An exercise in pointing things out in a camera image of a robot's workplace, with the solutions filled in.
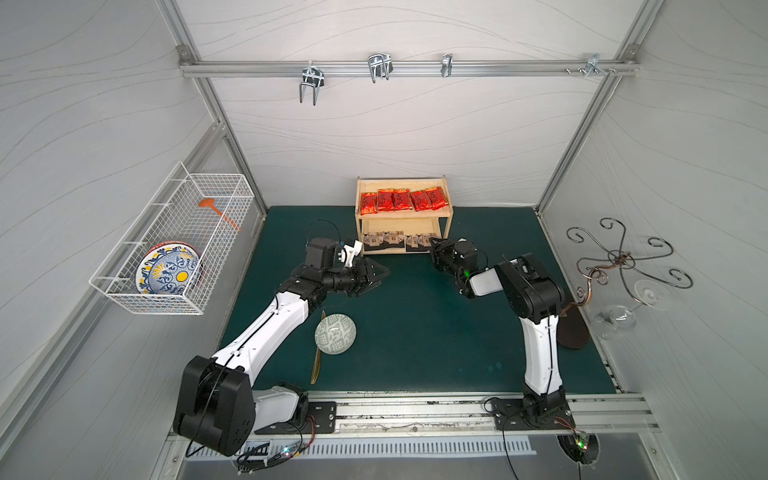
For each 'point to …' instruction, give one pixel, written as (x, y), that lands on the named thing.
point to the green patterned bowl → (335, 333)
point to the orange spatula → (209, 202)
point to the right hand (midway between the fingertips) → (428, 239)
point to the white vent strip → (380, 447)
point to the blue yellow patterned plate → (168, 268)
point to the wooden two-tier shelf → (401, 215)
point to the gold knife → (318, 359)
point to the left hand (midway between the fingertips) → (386, 277)
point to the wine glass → (617, 320)
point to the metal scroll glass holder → (612, 239)
